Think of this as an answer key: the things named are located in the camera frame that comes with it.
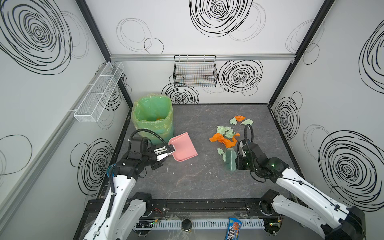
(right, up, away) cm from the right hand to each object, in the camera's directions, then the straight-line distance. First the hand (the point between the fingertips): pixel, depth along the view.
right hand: (233, 161), depth 78 cm
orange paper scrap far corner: (+13, +23, +31) cm, 41 cm away
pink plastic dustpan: (-26, +7, +1) cm, 27 cm away
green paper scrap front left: (-4, +2, +16) cm, 16 cm away
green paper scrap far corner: (+8, +21, +30) cm, 37 cm away
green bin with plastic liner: (-47, +27, +21) cm, 58 cm away
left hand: (-35, +6, -3) cm, 36 cm away
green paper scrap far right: (+18, +20, +30) cm, 41 cm away
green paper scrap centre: (+2, +14, +25) cm, 28 cm away
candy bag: (-3, -28, -11) cm, 30 cm away
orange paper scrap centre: (+2, +7, +18) cm, 19 cm away
